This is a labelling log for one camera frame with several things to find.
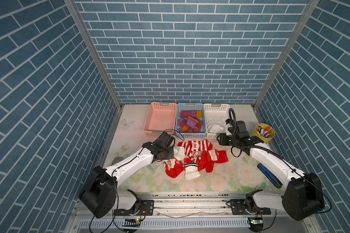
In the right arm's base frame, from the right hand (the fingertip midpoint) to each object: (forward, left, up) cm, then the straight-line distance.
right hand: (220, 138), depth 86 cm
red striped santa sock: (-6, +16, -11) cm, 20 cm away
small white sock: (-6, +25, -10) cm, 28 cm away
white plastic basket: (+27, -1, -11) cm, 29 cm away
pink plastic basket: (+25, +42, -13) cm, 51 cm away
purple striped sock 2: (+12, +19, -5) cm, 23 cm away
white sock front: (-17, +16, -12) cm, 26 cm away
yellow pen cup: (+8, -29, -2) cm, 30 cm away
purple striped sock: (+25, +17, -7) cm, 31 cm away
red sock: (-16, +27, -12) cm, 33 cm away
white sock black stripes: (+14, +1, -5) cm, 15 cm away
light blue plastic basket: (+34, +19, -9) cm, 40 cm away
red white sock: (-9, +6, -11) cm, 15 cm away
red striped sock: (-1, +18, -12) cm, 22 cm away
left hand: (-10, +27, -6) cm, 30 cm away
